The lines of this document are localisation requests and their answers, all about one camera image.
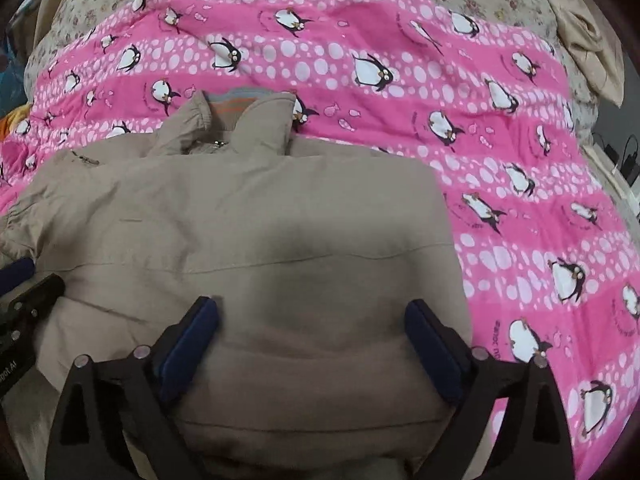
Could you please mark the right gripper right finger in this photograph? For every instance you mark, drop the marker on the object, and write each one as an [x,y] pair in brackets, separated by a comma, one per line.
[533,441]

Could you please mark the black charger with cables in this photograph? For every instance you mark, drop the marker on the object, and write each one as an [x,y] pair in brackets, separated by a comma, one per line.
[626,163]

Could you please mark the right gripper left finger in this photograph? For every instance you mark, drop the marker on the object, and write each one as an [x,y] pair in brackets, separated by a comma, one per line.
[101,401]

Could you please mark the orange cloth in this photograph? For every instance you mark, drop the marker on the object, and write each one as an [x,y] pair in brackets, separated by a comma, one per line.
[9,122]

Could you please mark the blue plastic bag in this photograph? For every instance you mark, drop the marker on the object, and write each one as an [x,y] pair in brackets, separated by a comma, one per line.
[12,92]

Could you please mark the beige cloth bundle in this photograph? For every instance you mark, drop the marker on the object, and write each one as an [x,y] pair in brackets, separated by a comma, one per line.
[594,46]

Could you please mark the beige zip jacket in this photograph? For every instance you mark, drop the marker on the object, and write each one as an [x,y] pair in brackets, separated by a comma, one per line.
[314,250]

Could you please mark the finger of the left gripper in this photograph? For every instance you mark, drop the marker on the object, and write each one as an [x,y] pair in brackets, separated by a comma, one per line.
[15,274]

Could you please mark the pink penguin quilt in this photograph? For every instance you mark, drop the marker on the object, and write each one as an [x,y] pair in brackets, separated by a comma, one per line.
[544,253]

